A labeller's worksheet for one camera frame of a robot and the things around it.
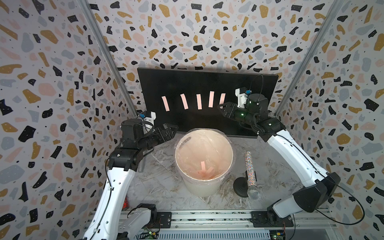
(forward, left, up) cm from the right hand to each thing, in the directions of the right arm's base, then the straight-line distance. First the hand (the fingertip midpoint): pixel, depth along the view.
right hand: (220, 107), depth 70 cm
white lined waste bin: (-12, +8, -29) cm, 32 cm away
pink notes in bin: (-19, +7, -32) cm, 38 cm away
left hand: (-11, +21, -4) cm, 24 cm away
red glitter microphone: (-33, +48, -37) cm, 69 cm away
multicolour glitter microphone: (-32, -14, -18) cm, 39 cm away
